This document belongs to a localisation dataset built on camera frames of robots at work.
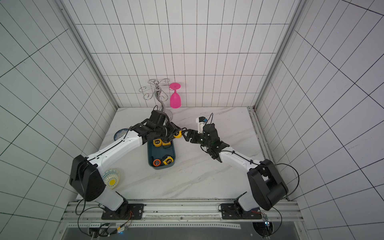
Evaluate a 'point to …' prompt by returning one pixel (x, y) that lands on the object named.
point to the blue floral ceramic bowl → (120, 133)
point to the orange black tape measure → (156, 162)
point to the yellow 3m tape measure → (180, 135)
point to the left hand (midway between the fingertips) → (178, 134)
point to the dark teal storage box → (162, 157)
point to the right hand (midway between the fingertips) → (180, 134)
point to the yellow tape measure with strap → (162, 143)
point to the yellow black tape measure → (168, 160)
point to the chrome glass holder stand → (163, 96)
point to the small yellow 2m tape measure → (158, 142)
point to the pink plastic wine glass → (175, 100)
